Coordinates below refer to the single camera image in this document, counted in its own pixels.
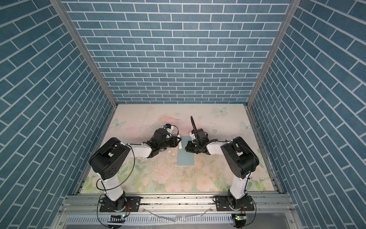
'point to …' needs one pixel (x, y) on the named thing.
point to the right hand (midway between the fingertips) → (184, 147)
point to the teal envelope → (184, 157)
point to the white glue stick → (180, 145)
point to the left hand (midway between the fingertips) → (180, 139)
